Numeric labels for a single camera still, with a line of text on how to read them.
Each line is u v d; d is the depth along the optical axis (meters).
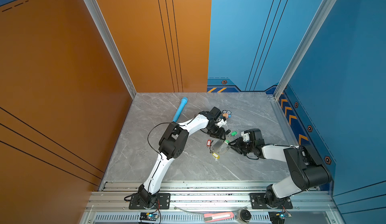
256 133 0.76
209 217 0.69
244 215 0.61
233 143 0.87
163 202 0.74
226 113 1.08
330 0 0.73
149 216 0.71
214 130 0.85
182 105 1.12
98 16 0.78
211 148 0.91
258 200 0.73
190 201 0.76
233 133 0.97
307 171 0.45
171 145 0.60
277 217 0.71
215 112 0.83
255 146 0.73
